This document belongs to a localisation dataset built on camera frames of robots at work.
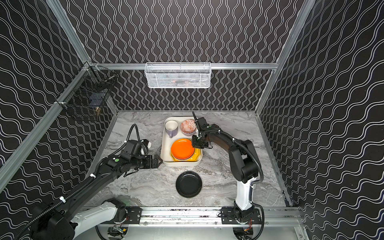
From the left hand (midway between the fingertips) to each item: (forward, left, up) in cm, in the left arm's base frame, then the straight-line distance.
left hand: (156, 160), depth 80 cm
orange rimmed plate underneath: (+13, -12, -10) cm, 20 cm away
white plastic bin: (+20, 0, -12) cm, 24 cm away
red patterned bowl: (+32, -15, -9) cm, 36 cm away
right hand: (+15, -20, -8) cm, 26 cm away
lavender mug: (+30, -2, -9) cm, 32 cm away
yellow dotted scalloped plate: (+9, -20, -12) cm, 26 cm away
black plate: (-7, -17, -13) cm, 23 cm away
